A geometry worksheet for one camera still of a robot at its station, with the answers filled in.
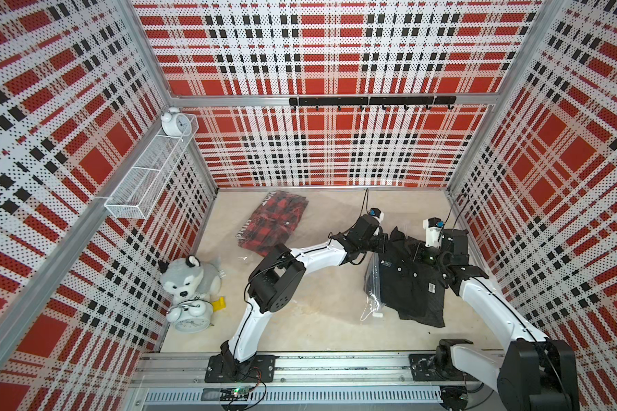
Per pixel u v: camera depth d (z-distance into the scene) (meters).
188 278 0.73
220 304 0.84
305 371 0.75
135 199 0.81
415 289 0.84
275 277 0.55
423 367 0.73
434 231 0.76
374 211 0.83
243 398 0.70
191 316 0.73
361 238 0.73
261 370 0.74
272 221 1.07
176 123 0.80
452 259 0.65
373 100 0.89
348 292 0.91
